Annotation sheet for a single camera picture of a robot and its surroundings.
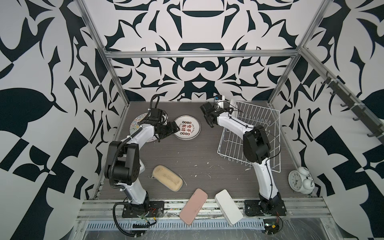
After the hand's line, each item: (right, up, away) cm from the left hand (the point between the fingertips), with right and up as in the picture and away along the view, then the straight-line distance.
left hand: (176, 128), depth 92 cm
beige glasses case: (-3, -25, -12) cm, 28 cm away
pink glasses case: (+11, -37, -18) cm, 42 cm away
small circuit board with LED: (+47, -44, -21) cm, 68 cm away
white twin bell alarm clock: (+63, -24, -19) cm, 70 cm away
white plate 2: (+36, +15, +4) cm, 39 cm away
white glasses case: (+27, -36, -20) cm, 49 cm away
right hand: (+35, +12, 0) cm, 37 cm away
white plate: (+8, 0, +11) cm, 14 cm away
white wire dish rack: (+52, +9, +15) cm, 55 cm away
